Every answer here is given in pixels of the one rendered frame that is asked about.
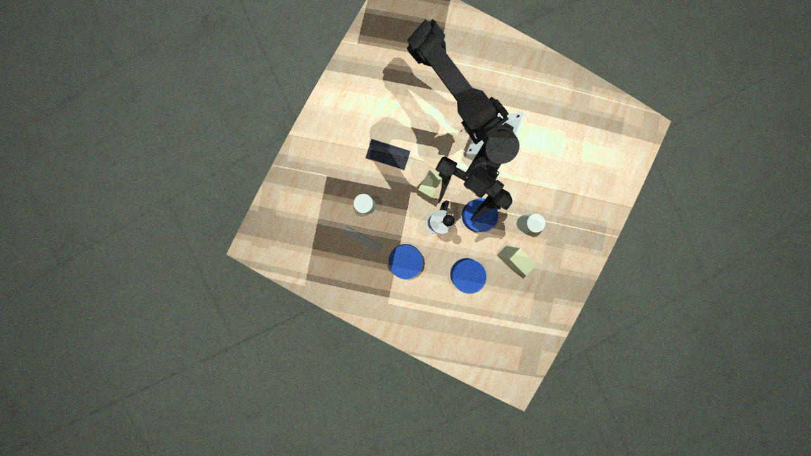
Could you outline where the blue cylinder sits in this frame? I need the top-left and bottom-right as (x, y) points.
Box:
(450, 258), (487, 294)
(462, 198), (498, 232)
(388, 244), (423, 279)

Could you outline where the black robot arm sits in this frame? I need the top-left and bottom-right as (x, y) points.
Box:
(407, 19), (520, 198)

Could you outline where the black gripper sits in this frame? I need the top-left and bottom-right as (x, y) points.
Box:
(436, 148), (512, 221)

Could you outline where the pale green block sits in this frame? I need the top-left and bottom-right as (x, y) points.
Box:
(417, 168), (442, 201)
(497, 246), (536, 276)

